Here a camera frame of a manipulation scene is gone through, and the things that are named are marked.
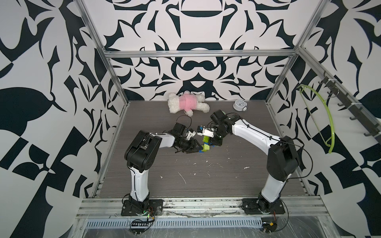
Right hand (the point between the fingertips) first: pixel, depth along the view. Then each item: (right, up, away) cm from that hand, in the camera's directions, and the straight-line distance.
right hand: (210, 137), depth 89 cm
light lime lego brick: (-3, -6, +1) cm, 7 cm away
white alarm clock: (+26, +21, +26) cm, 42 cm away
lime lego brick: (-3, 0, -6) cm, 7 cm away
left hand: (-6, -7, +5) cm, 11 cm away
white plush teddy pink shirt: (-14, +22, +18) cm, 31 cm away
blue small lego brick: (-5, -9, +3) cm, 11 cm away
